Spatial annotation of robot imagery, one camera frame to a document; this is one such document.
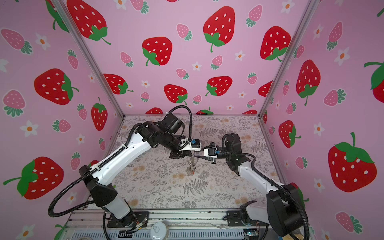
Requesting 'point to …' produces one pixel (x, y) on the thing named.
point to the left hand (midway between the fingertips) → (191, 151)
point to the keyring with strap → (192, 162)
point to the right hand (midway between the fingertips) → (195, 152)
